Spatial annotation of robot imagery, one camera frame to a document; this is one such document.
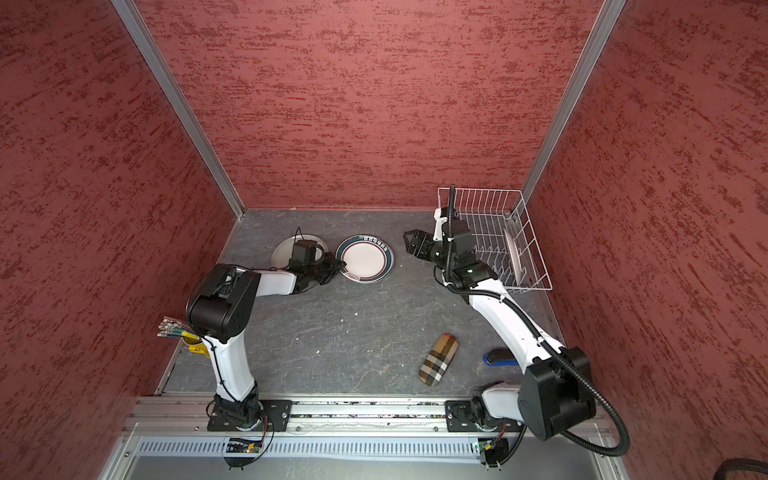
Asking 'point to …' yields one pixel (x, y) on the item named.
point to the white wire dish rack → (503, 235)
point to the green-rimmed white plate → (368, 258)
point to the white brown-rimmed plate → (282, 252)
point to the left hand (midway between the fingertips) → (348, 266)
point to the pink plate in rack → (513, 251)
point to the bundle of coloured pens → (172, 328)
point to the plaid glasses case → (439, 358)
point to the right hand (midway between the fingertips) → (410, 242)
